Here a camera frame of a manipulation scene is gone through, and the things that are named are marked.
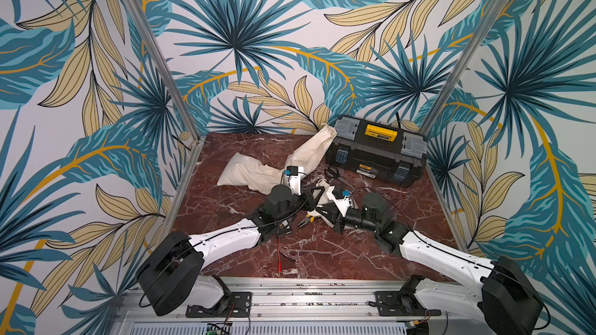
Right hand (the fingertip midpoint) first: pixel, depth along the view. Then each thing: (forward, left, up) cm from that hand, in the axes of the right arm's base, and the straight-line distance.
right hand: (307, 220), depth 72 cm
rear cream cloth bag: (+29, -3, -1) cm, 29 cm away
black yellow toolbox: (+29, -32, -2) cm, 43 cm away
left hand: (+9, -6, +2) cm, 11 cm away
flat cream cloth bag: (+28, +24, -10) cm, 39 cm away
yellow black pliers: (+8, -1, -17) cm, 19 cm away
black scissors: (+31, -14, -18) cm, 39 cm away
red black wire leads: (-4, +10, -18) cm, 21 cm away
